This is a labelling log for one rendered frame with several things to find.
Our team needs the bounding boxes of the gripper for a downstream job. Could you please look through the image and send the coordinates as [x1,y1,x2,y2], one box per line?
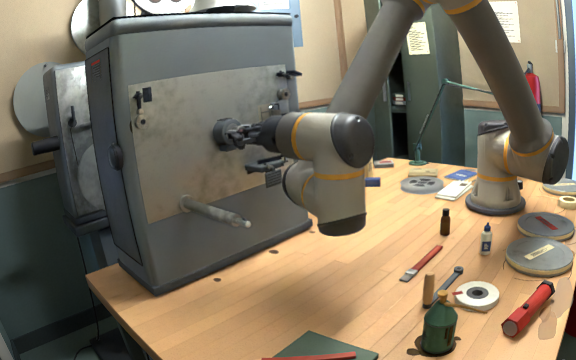
[227,115,282,154]

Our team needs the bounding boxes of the grey projector body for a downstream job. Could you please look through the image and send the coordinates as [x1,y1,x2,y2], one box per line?
[84,12,314,297]

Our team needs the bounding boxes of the grey take-up spindle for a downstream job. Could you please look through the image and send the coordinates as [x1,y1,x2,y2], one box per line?
[179,194,252,230]

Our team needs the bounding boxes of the black round side knob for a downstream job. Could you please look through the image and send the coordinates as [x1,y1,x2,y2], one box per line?
[108,143,125,172]

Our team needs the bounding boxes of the grey film reel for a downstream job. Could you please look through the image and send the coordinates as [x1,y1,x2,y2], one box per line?
[132,0,271,14]

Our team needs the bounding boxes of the tan wooden reel rack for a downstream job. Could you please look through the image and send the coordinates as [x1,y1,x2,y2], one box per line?
[407,166,440,179]

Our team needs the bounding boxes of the grey empty reel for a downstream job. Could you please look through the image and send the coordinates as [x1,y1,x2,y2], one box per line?
[400,175,445,195]

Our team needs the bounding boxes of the grey lamp housing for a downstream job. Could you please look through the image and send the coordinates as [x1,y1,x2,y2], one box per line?
[12,61,110,227]

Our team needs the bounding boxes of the green desk lamp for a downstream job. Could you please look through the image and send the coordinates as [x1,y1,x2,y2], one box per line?
[408,77,495,168]

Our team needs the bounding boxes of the green metal cupboard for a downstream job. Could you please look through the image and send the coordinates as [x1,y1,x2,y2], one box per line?
[362,0,467,169]

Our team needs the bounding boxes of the white paper notice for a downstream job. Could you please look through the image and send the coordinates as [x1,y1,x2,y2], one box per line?
[405,20,432,57]

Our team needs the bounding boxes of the blue card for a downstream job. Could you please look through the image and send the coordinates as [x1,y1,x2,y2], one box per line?
[444,168,479,182]

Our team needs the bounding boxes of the green book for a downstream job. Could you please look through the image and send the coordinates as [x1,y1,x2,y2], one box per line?
[272,329,381,360]

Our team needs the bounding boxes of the red pencil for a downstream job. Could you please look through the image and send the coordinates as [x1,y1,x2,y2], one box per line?
[261,351,358,360]

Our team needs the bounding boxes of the grey wrench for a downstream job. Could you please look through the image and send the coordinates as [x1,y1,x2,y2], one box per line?
[430,265,466,307]

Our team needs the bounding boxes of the white glue bottle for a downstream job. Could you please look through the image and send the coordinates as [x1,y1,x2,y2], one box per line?
[479,222,494,258]

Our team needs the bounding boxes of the green oil bottle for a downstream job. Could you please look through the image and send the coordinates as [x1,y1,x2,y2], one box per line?
[420,289,460,358]

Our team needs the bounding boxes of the white tape roll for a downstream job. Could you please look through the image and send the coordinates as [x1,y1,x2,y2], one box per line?
[453,279,501,313]

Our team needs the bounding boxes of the red fire extinguisher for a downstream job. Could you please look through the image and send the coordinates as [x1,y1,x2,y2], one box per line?
[523,60,544,115]

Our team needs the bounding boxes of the grey film can red label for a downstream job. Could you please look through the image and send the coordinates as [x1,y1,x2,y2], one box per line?
[516,211,576,243]

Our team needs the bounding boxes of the grey film can white label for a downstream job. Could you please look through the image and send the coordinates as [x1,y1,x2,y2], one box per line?
[504,235,576,279]

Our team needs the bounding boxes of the cork notice board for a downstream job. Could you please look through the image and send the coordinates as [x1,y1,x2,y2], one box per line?
[456,0,567,116]

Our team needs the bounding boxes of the red flashlight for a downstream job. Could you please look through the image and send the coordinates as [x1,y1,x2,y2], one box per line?
[500,279,557,339]

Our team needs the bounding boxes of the black lamp housing handle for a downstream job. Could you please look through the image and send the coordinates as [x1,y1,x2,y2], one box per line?
[31,136,61,156]

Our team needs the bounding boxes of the red-handled brush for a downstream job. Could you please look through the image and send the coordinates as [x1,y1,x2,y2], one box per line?
[399,244,445,284]

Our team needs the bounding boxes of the black cable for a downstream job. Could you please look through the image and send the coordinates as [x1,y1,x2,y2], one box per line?
[70,232,104,360]

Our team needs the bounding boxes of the dark grey round base plate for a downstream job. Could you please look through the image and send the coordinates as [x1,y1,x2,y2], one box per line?
[464,191,527,218]

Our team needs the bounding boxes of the wooden handle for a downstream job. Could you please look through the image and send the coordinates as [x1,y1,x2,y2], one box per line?
[421,270,436,310]

